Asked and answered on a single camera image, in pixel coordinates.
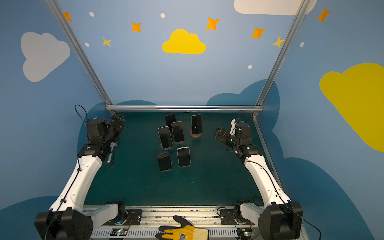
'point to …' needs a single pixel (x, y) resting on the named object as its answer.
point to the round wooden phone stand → (194, 135)
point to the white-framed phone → (183, 156)
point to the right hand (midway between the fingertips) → (221, 132)
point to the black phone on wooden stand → (196, 123)
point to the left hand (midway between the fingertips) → (123, 121)
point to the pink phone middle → (178, 132)
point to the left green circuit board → (119, 232)
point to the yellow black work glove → (185, 231)
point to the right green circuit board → (244, 233)
